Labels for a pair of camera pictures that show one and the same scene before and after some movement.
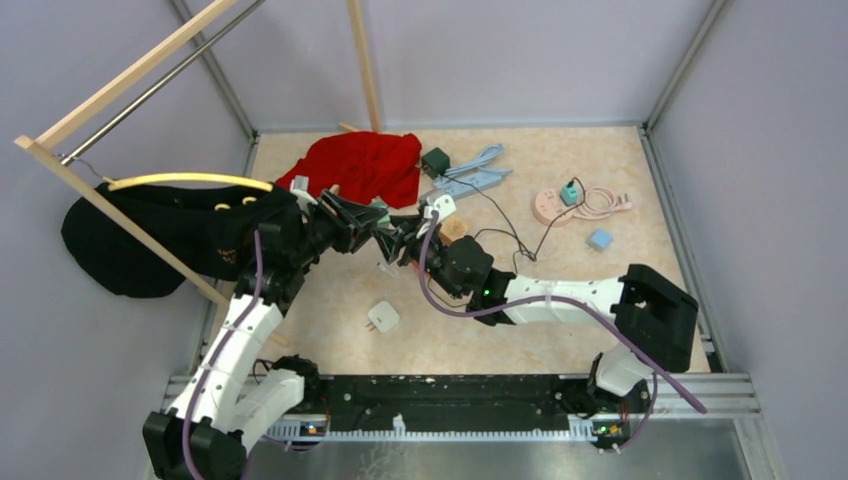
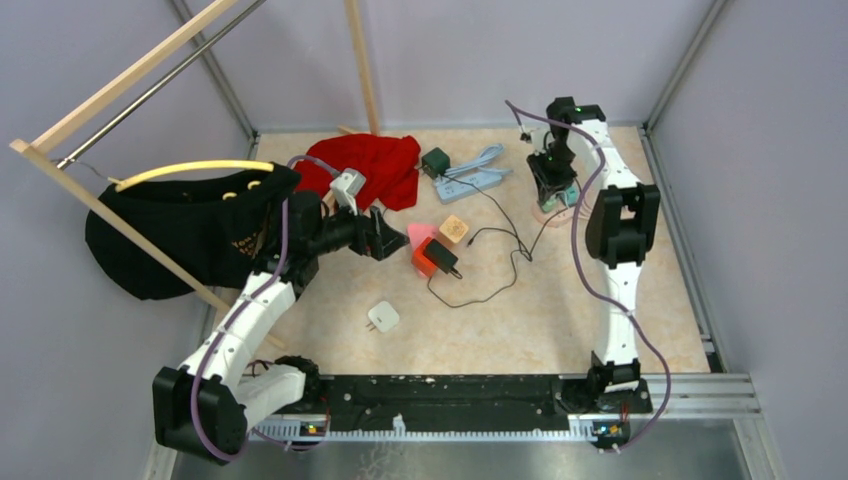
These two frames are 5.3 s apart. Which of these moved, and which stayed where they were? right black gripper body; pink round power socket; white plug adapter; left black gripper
Moved: right black gripper body
Stayed: pink round power socket; white plug adapter; left black gripper
